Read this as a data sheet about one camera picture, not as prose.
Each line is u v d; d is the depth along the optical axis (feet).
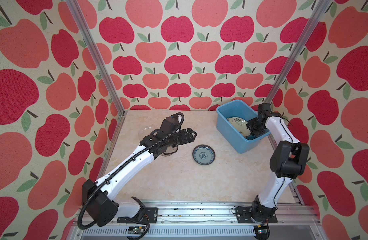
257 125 2.58
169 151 2.17
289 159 1.66
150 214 2.46
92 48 2.75
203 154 3.16
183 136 2.14
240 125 3.51
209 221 2.41
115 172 1.41
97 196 1.27
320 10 2.30
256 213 2.24
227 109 3.42
